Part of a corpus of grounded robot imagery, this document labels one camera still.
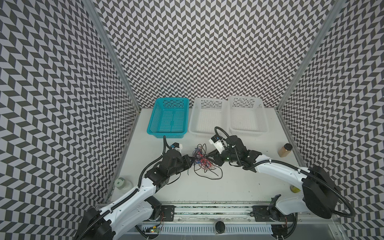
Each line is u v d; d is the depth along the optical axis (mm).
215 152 722
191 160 787
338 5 644
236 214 753
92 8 695
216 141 706
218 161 727
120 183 721
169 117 1151
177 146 738
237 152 620
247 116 1130
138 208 597
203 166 806
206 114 1156
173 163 625
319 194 421
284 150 886
